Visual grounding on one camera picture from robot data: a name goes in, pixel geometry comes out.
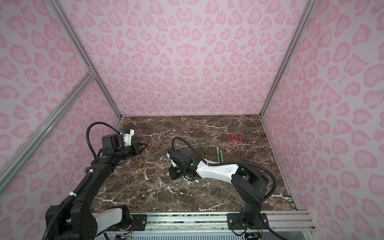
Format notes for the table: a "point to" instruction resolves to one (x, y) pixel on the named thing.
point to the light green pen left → (217, 149)
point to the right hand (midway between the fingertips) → (170, 171)
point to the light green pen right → (221, 155)
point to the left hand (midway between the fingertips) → (146, 143)
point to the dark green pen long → (202, 148)
